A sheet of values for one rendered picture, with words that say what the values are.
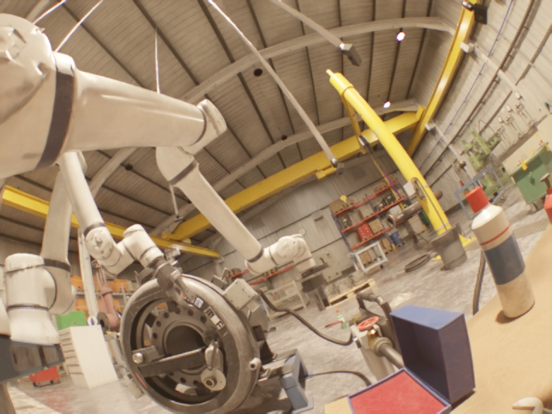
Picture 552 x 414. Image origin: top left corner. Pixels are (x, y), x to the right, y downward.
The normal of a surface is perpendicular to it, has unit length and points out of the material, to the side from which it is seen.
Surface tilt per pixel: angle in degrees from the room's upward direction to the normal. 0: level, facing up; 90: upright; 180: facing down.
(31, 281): 90
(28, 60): 95
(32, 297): 90
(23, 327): 68
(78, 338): 90
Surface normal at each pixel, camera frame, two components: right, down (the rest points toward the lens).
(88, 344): 0.89, -0.44
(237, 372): -0.14, -0.32
